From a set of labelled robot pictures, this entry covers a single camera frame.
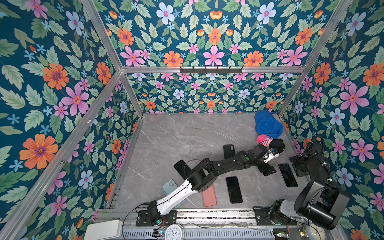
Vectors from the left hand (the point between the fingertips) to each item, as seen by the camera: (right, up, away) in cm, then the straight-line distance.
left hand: (276, 163), depth 83 cm
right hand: (+11, 0, +2) cm, 12 cm away
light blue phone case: (-61, -13, +1) cm, 62 cm away
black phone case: (-24, +5, +15) cm, 29 cm away
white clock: (-55, -27, -16) cm, 63 cm away
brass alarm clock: (+8, -26, -17) cm, 32 cm away
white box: (-88, -27, -15) cm, 93 cm away
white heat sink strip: (-41, -31, -13) cm, 53 cm away
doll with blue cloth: (+8, +20, +25) cm, 33 cm away
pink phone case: (-38, -18, -3) cm, 42 cm away
